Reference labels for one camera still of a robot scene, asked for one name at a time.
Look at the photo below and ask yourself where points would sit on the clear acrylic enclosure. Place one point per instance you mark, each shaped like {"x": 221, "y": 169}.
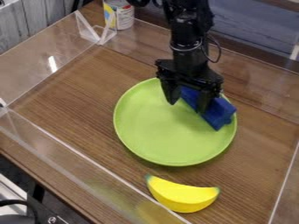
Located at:
{"x": 62, "y": 82}

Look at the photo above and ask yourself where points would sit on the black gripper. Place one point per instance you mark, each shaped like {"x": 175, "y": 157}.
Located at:
{"x": 199, "y": 77}

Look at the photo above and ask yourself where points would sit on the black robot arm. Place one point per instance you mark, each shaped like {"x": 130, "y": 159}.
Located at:
{"x": 190, "y": 19}

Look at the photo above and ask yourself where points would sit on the white can with label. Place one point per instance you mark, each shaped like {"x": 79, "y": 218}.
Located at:
{"x": 123, "y": 11}

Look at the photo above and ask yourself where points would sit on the blue star-shaped block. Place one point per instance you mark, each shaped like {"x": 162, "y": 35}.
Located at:
{"x": 219, "y": 112}

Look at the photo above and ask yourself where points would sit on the yellow toy banana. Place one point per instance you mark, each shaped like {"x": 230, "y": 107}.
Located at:
{"x": 182, "y": 198}

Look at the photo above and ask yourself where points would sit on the green round plate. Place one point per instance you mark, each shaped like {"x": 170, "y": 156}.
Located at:
{"x": 167, "y": 134}

